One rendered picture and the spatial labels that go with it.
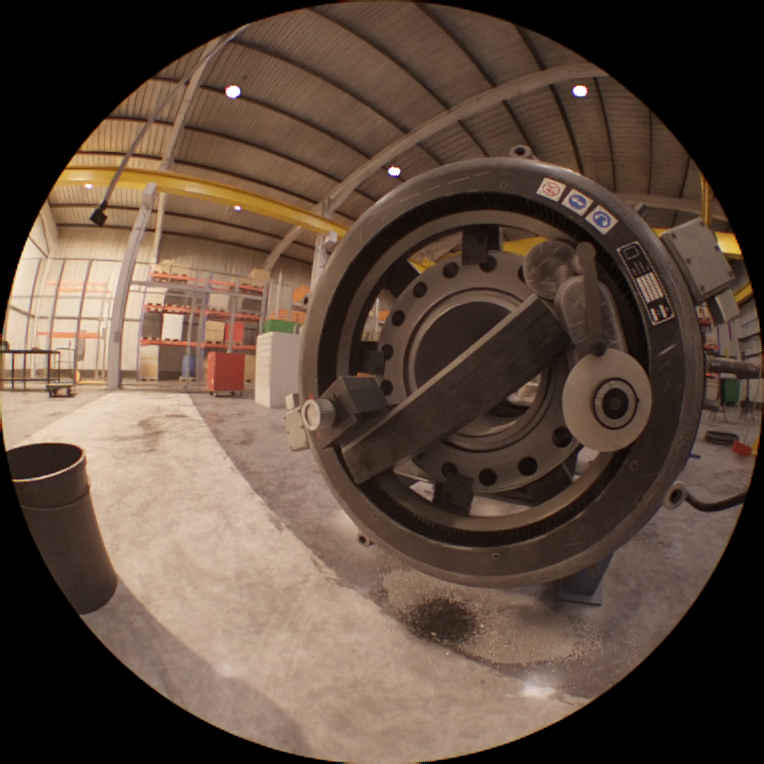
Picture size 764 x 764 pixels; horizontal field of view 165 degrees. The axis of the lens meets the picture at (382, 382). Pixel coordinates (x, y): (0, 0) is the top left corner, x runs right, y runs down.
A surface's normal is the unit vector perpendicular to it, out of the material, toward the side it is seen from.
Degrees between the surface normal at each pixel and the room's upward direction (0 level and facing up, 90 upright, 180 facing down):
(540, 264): 90
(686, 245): 90
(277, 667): 0
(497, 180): 90
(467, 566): 90
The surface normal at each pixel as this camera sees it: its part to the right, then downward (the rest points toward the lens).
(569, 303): -0.62, 0.00
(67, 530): 0.99, 0.10
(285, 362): 0.71, 0.05
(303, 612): 0.04, -1.00
